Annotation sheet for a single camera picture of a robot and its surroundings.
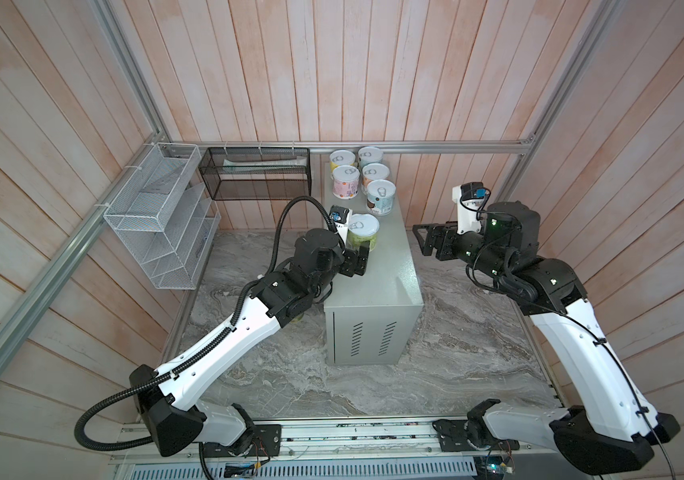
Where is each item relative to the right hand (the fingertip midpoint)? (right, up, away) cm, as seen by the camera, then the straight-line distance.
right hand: (428, 226), depth 63 cm
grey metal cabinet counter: (-11, -21, +3) cm, 24 cm away
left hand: (-16, -4, +5) cm, 17 cm away
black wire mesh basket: (-48, +23, +41) cm, 68 cm away
